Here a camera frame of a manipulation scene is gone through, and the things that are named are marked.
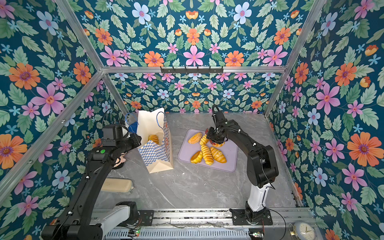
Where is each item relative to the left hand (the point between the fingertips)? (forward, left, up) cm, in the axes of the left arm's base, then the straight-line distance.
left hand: (141, 133), depth 74 cm
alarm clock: (-44, -73, -22) cm, 88 cm away
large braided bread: (+13, +2, -22) cm, 26 cm away
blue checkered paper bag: (-5, -5, -8) cm, 11 cm away
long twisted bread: (+8, -32, -22) cm, 40 cm away
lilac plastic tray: (+2, -49, -27) cm, 56 cm away
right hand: (+6, -35, -15) cm, 39 cm away
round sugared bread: (+10, -26, -22) cm, 36 cm away
